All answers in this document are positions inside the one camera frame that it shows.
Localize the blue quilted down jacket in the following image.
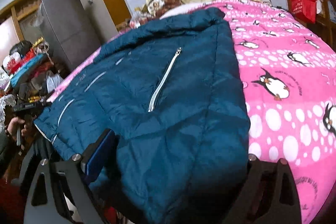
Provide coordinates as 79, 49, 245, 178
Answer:
35, 8, 250, 223

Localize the person's left hand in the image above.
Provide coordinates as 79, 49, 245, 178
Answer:
7, 117, 33, 141

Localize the pile of colourful clutter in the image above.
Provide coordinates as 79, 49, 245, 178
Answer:
1, 37, 69, 123

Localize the pink penguin pattern bedspread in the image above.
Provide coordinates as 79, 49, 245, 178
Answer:
47, 0, 336, 224

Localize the red gift bag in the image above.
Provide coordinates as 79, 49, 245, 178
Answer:
291, 0, 317, 24

